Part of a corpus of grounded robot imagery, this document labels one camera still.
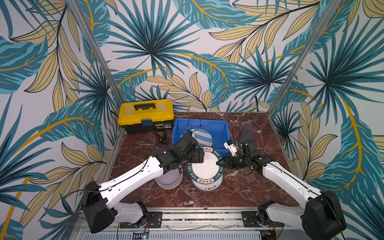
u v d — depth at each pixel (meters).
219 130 1.08
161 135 1.01
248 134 1.01
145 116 0.97
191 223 0.73
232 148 0.76
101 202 0.38
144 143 1.00
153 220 0.73
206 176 0.76
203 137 1.04
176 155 0.54
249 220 0.73
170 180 0.80
